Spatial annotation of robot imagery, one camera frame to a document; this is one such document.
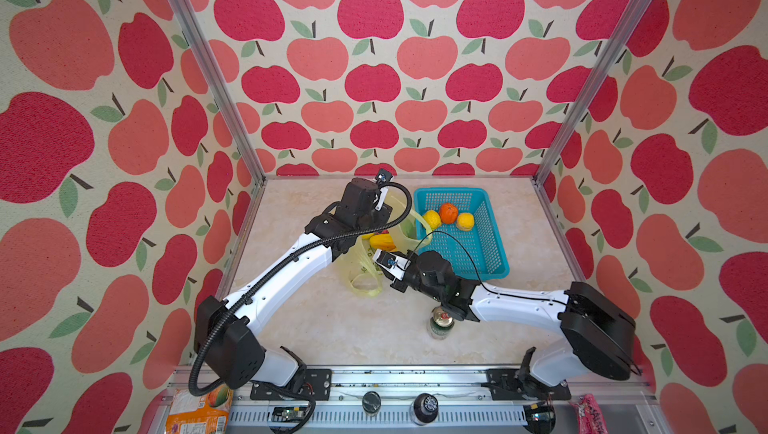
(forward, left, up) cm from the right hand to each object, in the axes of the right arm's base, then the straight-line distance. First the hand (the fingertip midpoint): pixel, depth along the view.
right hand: (389, 252), depth 79 cm
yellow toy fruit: (+22, -13, -12) cm, 28 cm away
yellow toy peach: (+23, -24, -13) cm, 36 cm away
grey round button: (-33, +1, -7) cm, 34 cm away
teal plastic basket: (+13, -28, -18) cm, 36 cm away
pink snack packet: (-30, -51, -17) cm, 61 cm away
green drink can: (-15, -15, -8) cm, 22 cm away
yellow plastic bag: (+16, -5, -13) cm, 21 cm away
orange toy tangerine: (+25, -18, -12) cm, 33 cm away
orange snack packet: (-39, +43, -14) cm, 59 cm away
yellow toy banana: (+12, +3, -13) cm, 18 cm away
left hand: (+10, +1, +9) cm, 13 cm away
